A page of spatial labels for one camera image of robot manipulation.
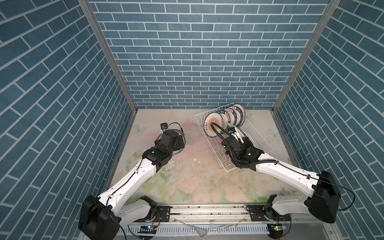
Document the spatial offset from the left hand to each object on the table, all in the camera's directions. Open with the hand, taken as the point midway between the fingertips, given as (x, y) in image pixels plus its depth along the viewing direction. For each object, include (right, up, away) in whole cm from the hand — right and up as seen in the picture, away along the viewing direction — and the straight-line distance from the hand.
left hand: (175, 138), depth 81 cm
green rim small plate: (+31, +10, +18) cm, 37 cm away
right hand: (+37, +1, -2) cm, 37 cm away
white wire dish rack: (+48, +4, +17) cm, 51 cm away
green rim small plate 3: (+41, +13, +21) cm, 48 cm away
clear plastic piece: (+15, -43, -12) cm, 47 cm away
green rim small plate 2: (+37, +13, +20) cm, 44 cm away
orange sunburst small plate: (+24, +12, +21) cm, 34 cm away
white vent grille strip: (+28, -42, -10) cm, 51 cm away
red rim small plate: (+44, +15, +17) cm, 49 cm away
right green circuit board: (+51, -42, -10) cm, 67 cm away
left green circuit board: (-12, -44, -9) cm, 46 cm away
